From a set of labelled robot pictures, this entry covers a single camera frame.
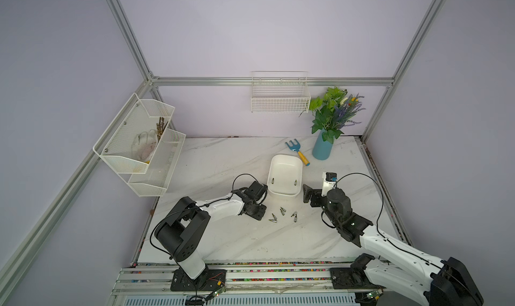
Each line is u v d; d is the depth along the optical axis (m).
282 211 0.91
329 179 0.69
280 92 0.95
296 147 1.15
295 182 1.01
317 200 0.72
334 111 0.87
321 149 1.07
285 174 1.05
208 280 0.73
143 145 0.78
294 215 0.90
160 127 0.81
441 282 0.41
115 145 0.70
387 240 0.51
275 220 0.88
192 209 0.49
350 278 0.73
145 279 0.75
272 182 1.01
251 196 0.71
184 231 0.45
